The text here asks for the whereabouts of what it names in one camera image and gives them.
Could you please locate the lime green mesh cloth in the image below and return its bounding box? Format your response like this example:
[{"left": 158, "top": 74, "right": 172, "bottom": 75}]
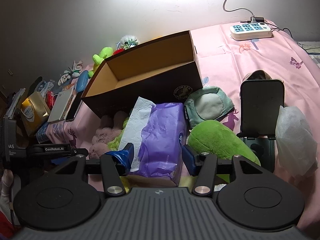
[{"left": 107, "top": 117, "right": 129, "bottom": 151}]

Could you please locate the green plush vegetable toy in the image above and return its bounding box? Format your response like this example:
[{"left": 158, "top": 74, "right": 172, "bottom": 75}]
[{"left": 187, "top": 120, "right": 260, "bottom": 165}]

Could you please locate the pink plush toy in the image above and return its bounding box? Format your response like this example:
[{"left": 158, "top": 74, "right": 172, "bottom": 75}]
[{"left": 88, "top": 111, "right": 128, "bottom": 159}]

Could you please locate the multicolour knotted sock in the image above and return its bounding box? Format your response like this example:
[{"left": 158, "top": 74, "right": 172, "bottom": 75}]
[{"left": 242, "top": 69, "right": 284, "bottom": 83}]

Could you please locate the purple tissue pack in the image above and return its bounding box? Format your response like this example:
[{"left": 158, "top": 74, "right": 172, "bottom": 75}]
[{"left": 119, "top": 97, "right": 187, "bottom": 187}]

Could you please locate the red small object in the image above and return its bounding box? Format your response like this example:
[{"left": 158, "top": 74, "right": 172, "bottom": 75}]
[{"left": 46, "top": 91, "right": 55, "bottom": 110}]

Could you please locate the black smartphone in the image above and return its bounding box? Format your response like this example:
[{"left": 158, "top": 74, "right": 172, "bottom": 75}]
[{"left": 65, "top": 91, "right": 84, "bottom": 122}]

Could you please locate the orange booklet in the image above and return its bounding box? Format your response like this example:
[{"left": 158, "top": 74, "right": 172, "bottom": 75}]
[{"left": 62, "top": 83, "right": 75, "bottom": 91}]

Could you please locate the blue glasses case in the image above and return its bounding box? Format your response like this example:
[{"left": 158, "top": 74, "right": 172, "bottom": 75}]
[{"left": 75, "top": 70, "right": 89, "bottom": 93}]

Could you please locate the black phone on stand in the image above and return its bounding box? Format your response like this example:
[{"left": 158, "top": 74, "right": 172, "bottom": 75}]
[{"left": 237, "top": 79, "right": 285, "bottom": 172}]

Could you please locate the brown cardboard box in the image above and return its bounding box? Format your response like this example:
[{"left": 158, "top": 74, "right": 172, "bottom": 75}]
[{"left": 82, "top": 30, "right": 203, "bottom": 117}]

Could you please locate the white knotted glove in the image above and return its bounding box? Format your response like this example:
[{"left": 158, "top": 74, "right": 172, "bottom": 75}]
[{"left": 57, "top": 60, "right": 83, "bottom": 86}]

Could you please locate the pink printed bedsheet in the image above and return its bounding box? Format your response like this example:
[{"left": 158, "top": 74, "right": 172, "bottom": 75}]
[{"left": 37, "top": 24, "right": 319, "bottom": 239}]

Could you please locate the lime green plush toy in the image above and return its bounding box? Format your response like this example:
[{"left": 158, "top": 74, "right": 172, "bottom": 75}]
[{"left": 88, "top": 47, "right": 113, "bottom": 78}]

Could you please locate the red plush toy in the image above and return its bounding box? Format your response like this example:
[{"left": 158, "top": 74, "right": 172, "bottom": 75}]
[{"left": 113, "top": 48, "right": 124, "bottom": 55}]

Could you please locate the panda plush with fluff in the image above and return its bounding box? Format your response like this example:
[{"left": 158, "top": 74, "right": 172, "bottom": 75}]
[{"left": 116, "top": 35, "right": 140, "bottom": 50}]

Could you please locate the white blue power strip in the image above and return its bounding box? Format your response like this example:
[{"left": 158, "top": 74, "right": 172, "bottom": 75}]
[{"left": 229, "top": 22, "right": 272, "bottom": 41}]

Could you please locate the black charger plug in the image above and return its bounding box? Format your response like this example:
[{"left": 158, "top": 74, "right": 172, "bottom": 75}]
[{"left": 250, "top": 16, "right": 265, "bottom": 24}]

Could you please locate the striped blanket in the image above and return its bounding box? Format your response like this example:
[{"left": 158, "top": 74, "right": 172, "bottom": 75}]
[{"left": 298, "top": 41, "right": 320, "bottom": 67}]

